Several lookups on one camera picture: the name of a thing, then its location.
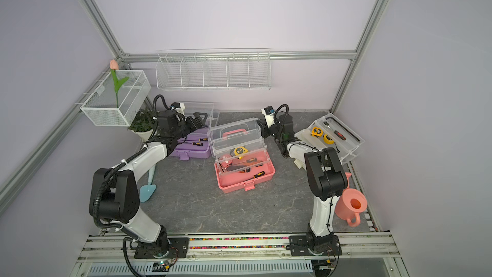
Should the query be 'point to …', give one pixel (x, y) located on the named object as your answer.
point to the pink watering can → (350, 204)
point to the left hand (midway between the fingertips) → (203, 118)
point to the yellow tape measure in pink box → (238, 152)
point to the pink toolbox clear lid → (238, 145)
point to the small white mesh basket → (118, 98)
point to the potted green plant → (142, 123)
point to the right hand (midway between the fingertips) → (257, 118)
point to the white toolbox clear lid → (331, 132)
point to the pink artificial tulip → (117, 83)
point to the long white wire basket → (232, 68)
